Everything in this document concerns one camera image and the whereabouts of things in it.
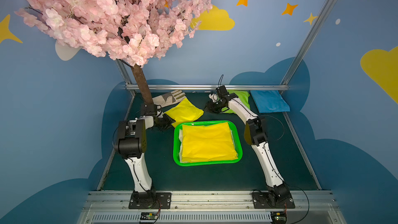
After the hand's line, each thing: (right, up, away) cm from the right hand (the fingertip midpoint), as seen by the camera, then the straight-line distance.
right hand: (207, 108), depth 106 cm
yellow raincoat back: (-15, -2, +2) cm, 15 cm away
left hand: (-22, -8, -4) cm, 24 cm away
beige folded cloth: (-26, +9, +13) cm, 30 cm away
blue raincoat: (+48, +5, +9) cm, 49 cm away
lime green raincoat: (+29, +9, +13) cm, 33 cm away
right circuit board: (+33, -52, -33) cm, 70 cm away
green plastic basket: (-18, -20, -22) cm, 35 cm away
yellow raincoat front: (-4, -20, -19) cm, 28 cm away
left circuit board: (-29, -51, -34) cm, 68 cm away
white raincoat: (-16, -25, -21) cm, 36 cm away
